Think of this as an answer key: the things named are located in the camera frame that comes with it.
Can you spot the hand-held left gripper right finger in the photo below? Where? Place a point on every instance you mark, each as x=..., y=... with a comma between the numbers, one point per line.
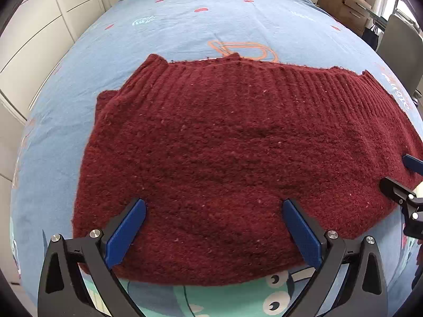
x=302, y=229

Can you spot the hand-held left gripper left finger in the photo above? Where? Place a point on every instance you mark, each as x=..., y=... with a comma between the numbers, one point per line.
x=127, y=229

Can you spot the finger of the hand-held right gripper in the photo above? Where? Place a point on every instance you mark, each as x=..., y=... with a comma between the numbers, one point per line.
x=413, y=163
x=395, y=188

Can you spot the dark red knitted sweater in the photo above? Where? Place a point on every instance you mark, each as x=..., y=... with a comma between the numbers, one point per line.
x=214, y=158

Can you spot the grey chair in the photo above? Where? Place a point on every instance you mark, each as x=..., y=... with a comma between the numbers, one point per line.
x=400, y=39

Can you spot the black bag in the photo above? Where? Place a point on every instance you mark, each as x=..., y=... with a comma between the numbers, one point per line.
x=370, y=38

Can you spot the wooden drawer cabinet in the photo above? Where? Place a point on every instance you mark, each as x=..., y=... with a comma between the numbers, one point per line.
x=343, y=10

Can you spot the white wardrobe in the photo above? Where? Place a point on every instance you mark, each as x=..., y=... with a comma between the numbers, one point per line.
x=39, y=29

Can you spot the blue printed bed sheet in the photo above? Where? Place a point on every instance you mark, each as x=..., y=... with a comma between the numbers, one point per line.
x=198, y=19

